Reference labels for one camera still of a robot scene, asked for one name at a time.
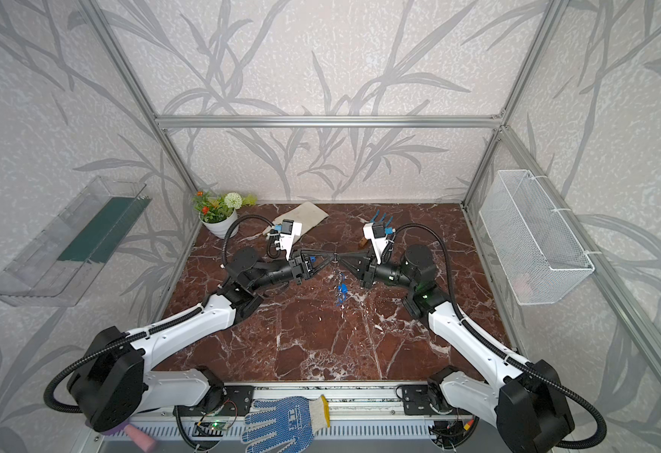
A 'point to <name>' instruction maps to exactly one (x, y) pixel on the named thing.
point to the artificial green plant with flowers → (218, 209)
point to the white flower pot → (221, 227)
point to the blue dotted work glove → (290, 417)
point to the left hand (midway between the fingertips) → (332, 264)
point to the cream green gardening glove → (309, 214)
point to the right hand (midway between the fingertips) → (339, 258)
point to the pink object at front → (145, 442)
